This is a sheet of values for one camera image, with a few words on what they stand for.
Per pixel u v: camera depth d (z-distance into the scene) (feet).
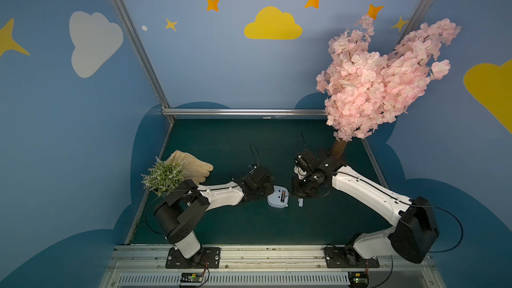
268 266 2.43
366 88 1.85
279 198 2.83
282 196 2.87
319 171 1.89
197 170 3.23
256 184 2.27
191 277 2.35
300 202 2.90
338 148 3.08
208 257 2.45
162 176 2.51
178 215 1.47
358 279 2.40
